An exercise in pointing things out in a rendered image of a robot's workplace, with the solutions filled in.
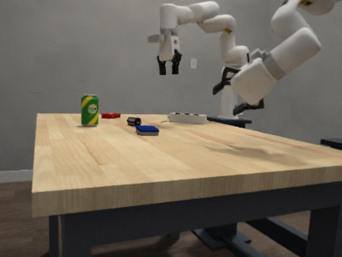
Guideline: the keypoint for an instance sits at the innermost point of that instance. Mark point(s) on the green and yellow drink can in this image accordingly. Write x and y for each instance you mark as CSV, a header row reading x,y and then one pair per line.
x,y
89,110

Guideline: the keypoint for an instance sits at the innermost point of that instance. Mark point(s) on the grey power strip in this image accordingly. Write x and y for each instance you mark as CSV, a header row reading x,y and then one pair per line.
x,y
186,118

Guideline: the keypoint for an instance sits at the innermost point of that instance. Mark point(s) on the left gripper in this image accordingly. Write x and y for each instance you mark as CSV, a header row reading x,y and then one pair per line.
x,y
252,82

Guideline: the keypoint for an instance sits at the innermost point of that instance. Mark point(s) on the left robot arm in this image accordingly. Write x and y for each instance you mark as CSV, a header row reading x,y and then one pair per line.
x,y
299,43

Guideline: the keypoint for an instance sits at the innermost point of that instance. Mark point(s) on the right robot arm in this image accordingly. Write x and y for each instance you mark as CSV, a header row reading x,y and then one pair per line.
x,y
204,14

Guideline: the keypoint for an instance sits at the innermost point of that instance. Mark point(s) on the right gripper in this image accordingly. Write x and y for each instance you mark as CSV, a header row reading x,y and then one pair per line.
x,y
169,51

